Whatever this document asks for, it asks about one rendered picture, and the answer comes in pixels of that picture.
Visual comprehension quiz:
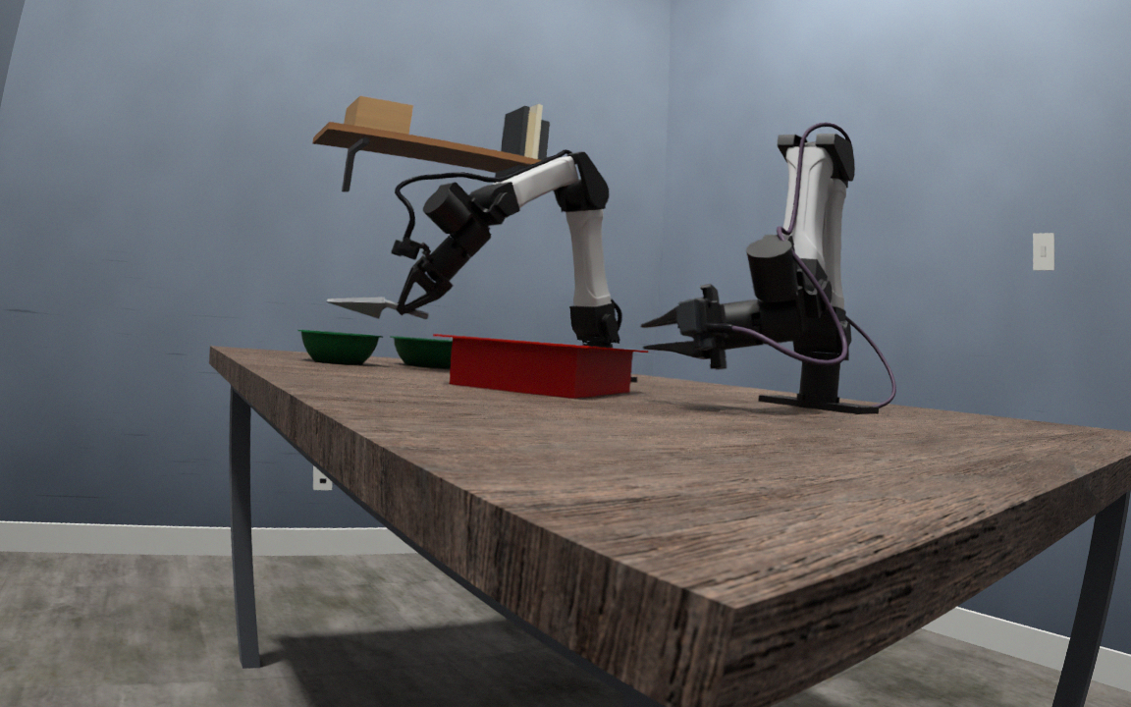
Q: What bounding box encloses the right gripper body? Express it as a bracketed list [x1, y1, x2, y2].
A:
[411, 236, 470, 296]

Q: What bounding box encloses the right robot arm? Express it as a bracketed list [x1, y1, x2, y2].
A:
[423, 150, 619, 348]

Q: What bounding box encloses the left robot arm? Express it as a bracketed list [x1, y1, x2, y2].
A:
[677, 133, 879, 414]

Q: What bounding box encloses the grey metal scoop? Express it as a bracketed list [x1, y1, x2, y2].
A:
[327, 298, 429, 319]

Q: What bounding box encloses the green bowl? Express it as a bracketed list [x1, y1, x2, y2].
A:
[390, 336, 454, 368]
[297, 330, 383, 365]

